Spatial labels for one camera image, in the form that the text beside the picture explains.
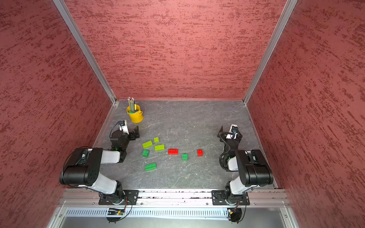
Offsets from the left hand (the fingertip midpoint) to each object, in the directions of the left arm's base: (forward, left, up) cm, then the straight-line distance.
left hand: (131, 129), depth 94 cm
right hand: (-2, -65, +4) cm, 65 cm away
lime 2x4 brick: (-8, -11, -7) cm, 15 cm away
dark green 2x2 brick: (-15, -12, -4) cm, 20 cm away
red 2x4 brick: (-13, -29, -6) cm, 33 cm away
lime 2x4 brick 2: (-10, -20, -6) cm, 23 cm away
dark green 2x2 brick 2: (-18, -37, -4) cm, 41 cm away
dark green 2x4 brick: (-23, -17, -6) cm, 29 cm away
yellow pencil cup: (+13, -1, -2) cm, 13 cm away
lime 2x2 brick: (-5, -17, -6) cm, 19 cm away
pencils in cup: (+17, +2, +7) cm, 19 cm away
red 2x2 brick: (-15, -47, -4) cm, 49 cm away
